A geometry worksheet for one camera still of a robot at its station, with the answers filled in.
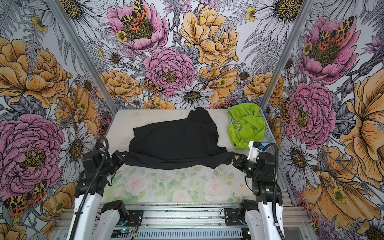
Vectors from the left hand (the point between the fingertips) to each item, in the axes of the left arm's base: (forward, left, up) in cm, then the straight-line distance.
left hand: (128, 156), depth 78 cm
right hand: (-4, -51, +4) cm, 51 cm away
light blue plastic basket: (+18, -83, -12) cm, 86 cm away
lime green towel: (+30, -71, -12) cm, 78 cm away
